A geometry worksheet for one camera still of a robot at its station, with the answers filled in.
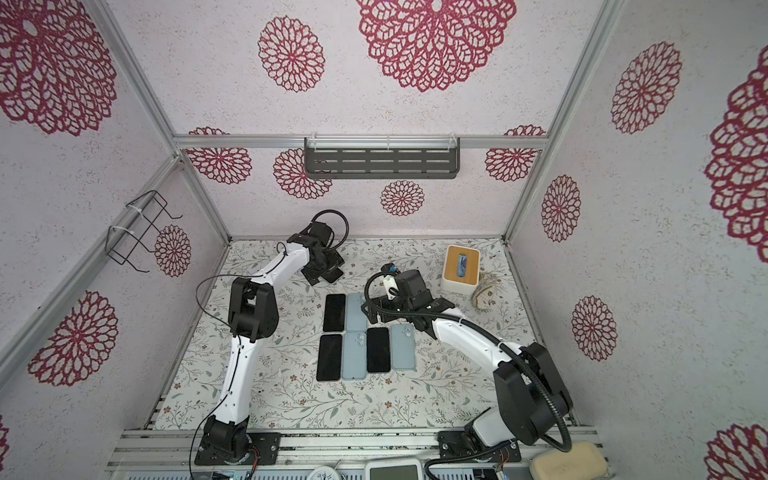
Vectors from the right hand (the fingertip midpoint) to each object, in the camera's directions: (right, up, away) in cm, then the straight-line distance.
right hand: (376, 298), depth 85 cm
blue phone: (+1, -16, +6) cm, 17 cm away
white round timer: (-12, -38, -17) cm, 43 cm away
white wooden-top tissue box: (+30, +7, +24) cm, 39 cm away
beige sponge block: (+49, -36, -15) cm, 63 cm away
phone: (-7, -18, +6) cm, 20 cm away
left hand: (-16, +7, +22) cm, 28 cm away
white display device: (+4, -37, -17) cm, 41 cm away
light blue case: (-7, -8, +14) cm, 17 cm away
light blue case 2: (+8, -16, +8) cm, 19 cm away
